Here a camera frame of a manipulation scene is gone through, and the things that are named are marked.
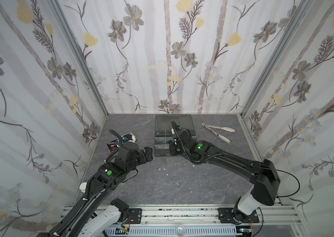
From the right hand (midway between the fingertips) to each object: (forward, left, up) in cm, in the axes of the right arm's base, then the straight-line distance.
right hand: (167, 142), depth 78 cm
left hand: (-6, +12, +2) cm, 13 cm away
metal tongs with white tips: (+18, -39, -19) cm, 47 cm away
